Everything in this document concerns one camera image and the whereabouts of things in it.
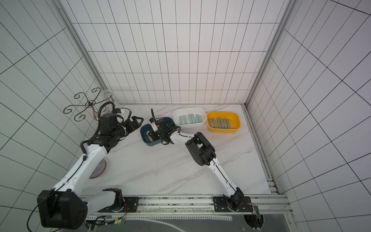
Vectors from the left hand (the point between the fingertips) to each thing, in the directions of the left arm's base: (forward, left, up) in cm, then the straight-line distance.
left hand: (138, 124), depth 81 cm
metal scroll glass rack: (+4, +21, +9) cm, 23 cm away
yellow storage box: (+19, -64, -18) cm, 69 cm away
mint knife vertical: (+23, -30, -20) cm, 42 cm away
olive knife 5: (+17, -59, -20) cm, 64 cm away
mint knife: (+20, -23, -21) cm, 37 cm away
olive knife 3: (+17, -52, -20) cm, 58 cm away
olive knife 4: (+16, -55, -21) cm, 61 cm away
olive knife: (+17, -46, -20) cm, 53 cm away
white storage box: (+27, -24, -18) cm, 40 cm away
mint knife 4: (+21, -38, -21) cm, 48 cm away
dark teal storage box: (+4, -2, -9) cm, 10 cm away
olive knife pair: (+17, -56, -21) cm, 63 cm away
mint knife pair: (+18, -27, -20) cm, 38 cm away
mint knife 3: (+19, -36, -20) cm, 45 cm away
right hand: (+10, -3, -19) cm, 22 cm away
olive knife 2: (+18, -49, -21) cm, 56 cm away
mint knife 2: (+20, -32, -21) cm, 43 cm away
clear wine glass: (+12, +17, +12) cm, 24 cm away
